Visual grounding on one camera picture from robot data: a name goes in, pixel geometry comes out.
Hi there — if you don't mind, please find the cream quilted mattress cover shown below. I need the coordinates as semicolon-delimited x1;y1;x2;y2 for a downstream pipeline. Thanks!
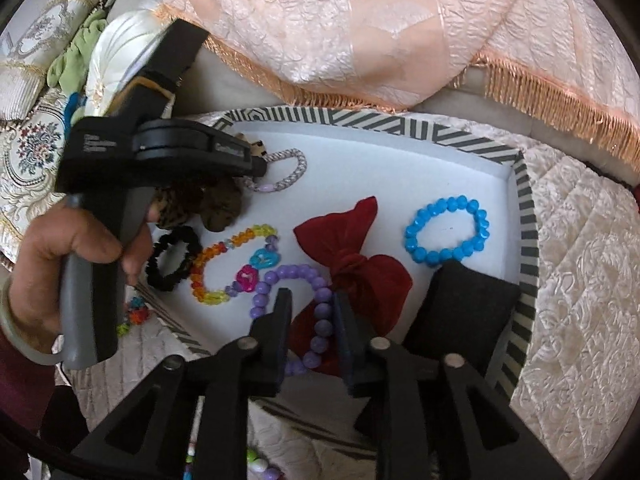
65;116;639;479

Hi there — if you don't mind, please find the red velvet bow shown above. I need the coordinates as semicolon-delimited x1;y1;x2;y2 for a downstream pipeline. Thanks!
288;196;412;376

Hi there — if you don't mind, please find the peach fringed bedspread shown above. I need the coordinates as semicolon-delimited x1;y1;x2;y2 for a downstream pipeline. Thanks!
162;0;639;166

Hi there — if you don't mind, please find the black velvet pouch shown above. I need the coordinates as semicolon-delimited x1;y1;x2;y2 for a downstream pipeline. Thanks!
402;260;521;375

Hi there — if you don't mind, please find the blue cord loop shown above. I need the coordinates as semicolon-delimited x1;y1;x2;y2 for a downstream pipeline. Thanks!
62;91;84;141

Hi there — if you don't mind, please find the left hand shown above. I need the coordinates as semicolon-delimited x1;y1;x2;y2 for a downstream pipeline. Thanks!
9;200;153;353

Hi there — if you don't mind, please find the striped white tray box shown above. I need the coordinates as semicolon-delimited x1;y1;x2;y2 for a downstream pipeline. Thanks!
131;105;540;411

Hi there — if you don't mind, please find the white round satin cushion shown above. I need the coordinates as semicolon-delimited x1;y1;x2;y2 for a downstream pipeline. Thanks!
85;10;166;116

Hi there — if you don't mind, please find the black bead bracelet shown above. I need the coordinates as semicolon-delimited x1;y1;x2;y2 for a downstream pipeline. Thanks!
144;224;204;294

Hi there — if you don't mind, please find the embroidered cream bolster pillow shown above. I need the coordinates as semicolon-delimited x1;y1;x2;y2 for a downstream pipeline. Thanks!
1;0;99;122

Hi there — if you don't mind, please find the rainbow bead bracelet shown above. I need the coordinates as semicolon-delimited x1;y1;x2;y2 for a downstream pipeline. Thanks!
188;223;280;307

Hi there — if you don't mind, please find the green fabric toy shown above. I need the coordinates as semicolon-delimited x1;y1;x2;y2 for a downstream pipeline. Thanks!
47;9;107;96

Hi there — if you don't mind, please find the brown scrunchie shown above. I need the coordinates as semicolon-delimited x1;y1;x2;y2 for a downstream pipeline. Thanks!
153;178;243;232

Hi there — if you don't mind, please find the purple bead bracelet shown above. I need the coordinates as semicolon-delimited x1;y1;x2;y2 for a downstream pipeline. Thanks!
248;263;335;377

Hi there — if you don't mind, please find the leopard print bow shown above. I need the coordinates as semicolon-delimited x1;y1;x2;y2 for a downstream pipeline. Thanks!
233;132;270;162

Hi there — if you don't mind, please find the silver lilac woven bracelet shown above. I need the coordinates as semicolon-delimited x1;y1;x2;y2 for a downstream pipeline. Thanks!
238;147;309;195

